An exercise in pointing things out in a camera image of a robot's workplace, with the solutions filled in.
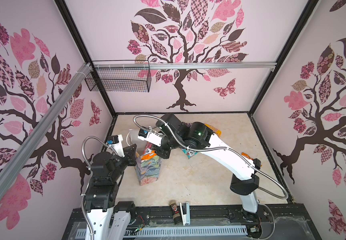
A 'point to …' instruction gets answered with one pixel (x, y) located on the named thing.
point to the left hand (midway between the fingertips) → (137, 147)
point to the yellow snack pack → (218, 132)
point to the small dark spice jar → (175, 212)
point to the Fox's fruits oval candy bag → (148, 151)
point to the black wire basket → (120, 76)
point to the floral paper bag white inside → (147, 169)
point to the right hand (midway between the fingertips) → (152, 143)
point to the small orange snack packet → (246, 155)
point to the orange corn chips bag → (147, 156)
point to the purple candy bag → (188, 124)
